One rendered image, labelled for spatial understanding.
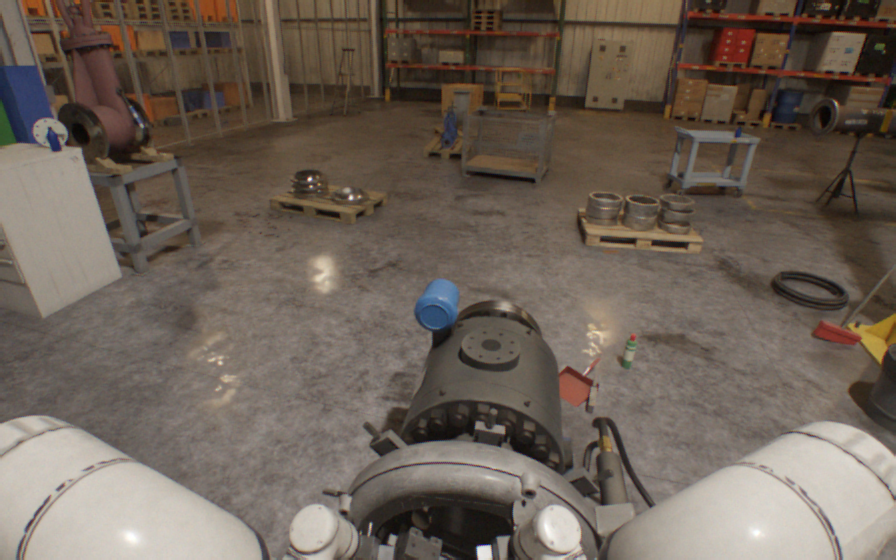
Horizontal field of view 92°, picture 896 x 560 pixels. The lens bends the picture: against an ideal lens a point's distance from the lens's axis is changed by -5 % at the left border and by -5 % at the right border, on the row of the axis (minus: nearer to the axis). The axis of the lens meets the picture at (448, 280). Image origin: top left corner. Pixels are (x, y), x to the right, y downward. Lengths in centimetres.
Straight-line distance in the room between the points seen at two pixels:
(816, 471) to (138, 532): 56
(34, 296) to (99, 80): 187
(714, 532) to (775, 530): 4
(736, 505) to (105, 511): 49
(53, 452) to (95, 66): 462
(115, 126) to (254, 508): 353
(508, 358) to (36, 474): 134
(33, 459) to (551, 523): 79
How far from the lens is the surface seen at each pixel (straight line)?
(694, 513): 46
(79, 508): 47
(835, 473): 53
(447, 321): 174
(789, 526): 47
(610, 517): 139
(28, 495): 51
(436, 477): 121
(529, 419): 153
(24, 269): 446
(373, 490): 131
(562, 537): 98
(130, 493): 47
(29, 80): 806
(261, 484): 253
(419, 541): 138
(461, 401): 151
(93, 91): 508
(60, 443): 54
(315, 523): 99
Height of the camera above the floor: 189
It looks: 28 degrees down
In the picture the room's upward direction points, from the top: 1 degrees clockwise
